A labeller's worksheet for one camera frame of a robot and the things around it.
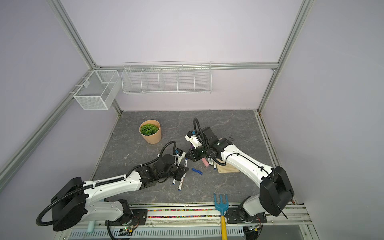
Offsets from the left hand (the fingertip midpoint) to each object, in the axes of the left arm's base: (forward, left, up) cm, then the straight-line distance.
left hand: (187, 169), depth 79 cm
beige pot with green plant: (+27, +23, +1) cm, 35 cm away
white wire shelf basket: (+57, +9, +19) cm, 61 cm away
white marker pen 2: (-3, +8, -10) cm, 13 cm away
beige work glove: (+3, -23, -10) cm, 25 cm away
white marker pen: (+3, 0, +3) cm, 4 cm away
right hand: (+4, -1, +4) cm, 6 cm away
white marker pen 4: (+8, -14, -9) cm, 18 cm away
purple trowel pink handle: (+7, -11, -9) cm, 16 cm away
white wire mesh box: (+52, +57, +16) cm, 78 cm away
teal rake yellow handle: (-18, -17, -9) cm, 26 cm away
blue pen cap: (+3, -5, -10) cm, 12 cm away
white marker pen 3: (+5, -16, -10) cm, 20 cm away
